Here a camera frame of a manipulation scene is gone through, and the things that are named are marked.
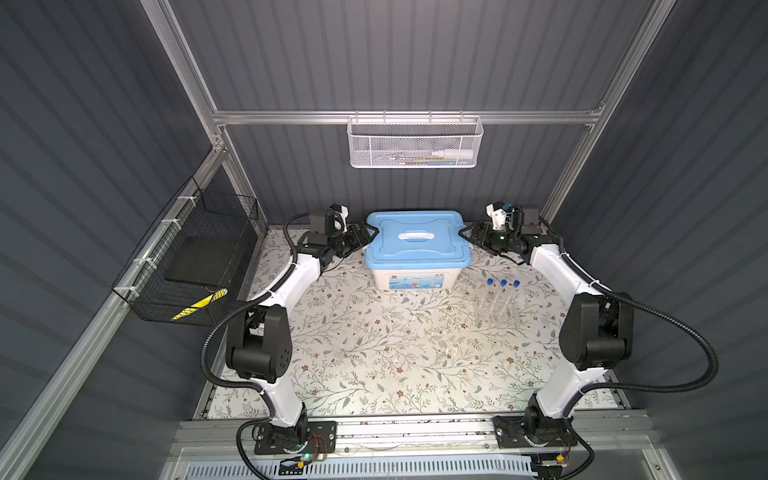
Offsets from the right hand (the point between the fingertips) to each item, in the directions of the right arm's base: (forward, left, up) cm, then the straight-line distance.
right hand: (470, 237), depth 90 cm
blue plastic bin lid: (+2, +16, -2) cm, 16 cm away
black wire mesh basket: (-4, +76, +15) cm, 77 cm away
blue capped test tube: (-14, -8, -5) cm, 17 cm away
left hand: (0, +30, +2) cm, 30 cm away
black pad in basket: (-14, +72, +8) cm, 74 cm away
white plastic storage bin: (-7, +16, -12) cm, 21 cm away
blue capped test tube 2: (-14, -12, -5) cm, 19 cm away
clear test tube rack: (-13, -10, -19) cm, 25 cm away
